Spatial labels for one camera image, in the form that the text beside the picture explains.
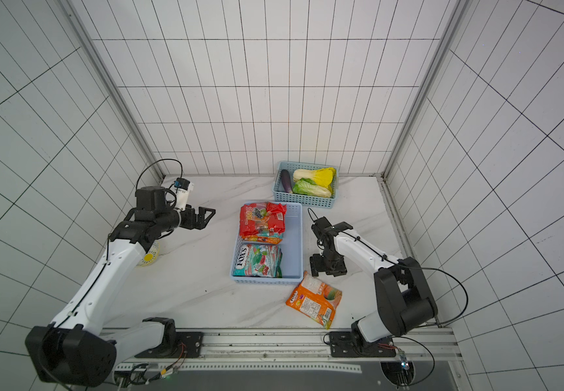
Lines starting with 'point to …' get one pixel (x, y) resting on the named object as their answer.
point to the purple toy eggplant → (287, 181)
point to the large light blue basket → (292, 247)
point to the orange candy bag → (263, 239)
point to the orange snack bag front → (315, 299)
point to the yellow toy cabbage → (325, 177)
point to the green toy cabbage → (307, 187)
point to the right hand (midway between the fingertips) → (316, 273)
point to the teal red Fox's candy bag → (263, 260)
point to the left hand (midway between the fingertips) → (199, 213)
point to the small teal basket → (279, 194)
